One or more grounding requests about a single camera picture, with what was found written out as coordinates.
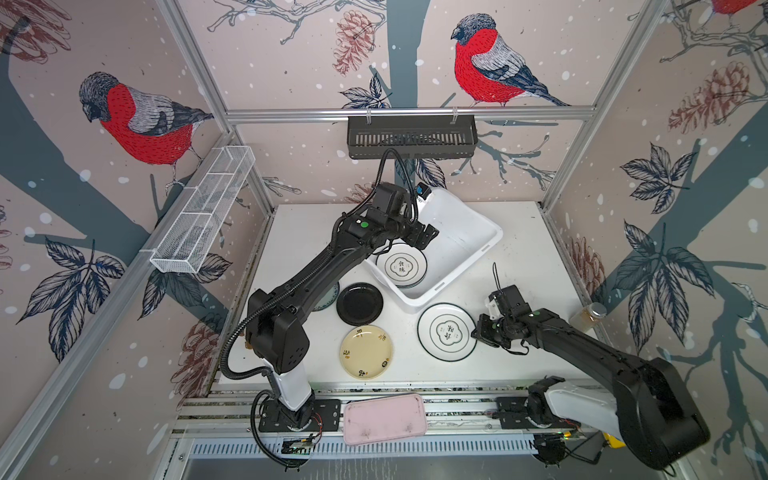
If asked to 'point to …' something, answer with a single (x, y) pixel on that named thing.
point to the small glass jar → (587, 318)
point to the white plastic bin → (465, 232)
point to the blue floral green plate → (329, 299)
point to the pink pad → (383, 418)
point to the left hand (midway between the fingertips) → (427, 222)
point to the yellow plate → (366, 352)
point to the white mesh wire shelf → (188, 241)
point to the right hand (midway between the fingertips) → (471, 336)
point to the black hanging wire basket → (412, 139)
